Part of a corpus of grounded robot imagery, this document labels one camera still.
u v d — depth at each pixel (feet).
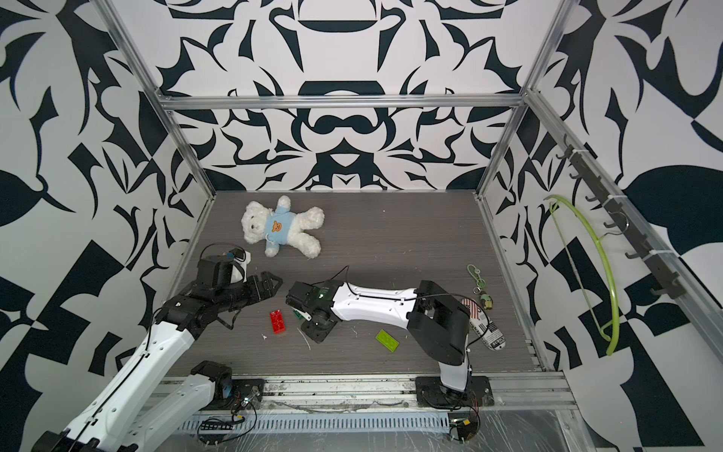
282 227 3.25
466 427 2.35
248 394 2.39
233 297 2.10
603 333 1.99
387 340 2.73
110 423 1.31
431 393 2.44
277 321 2.80
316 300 1.97
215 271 1.90
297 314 2.83
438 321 1.50
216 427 2.39
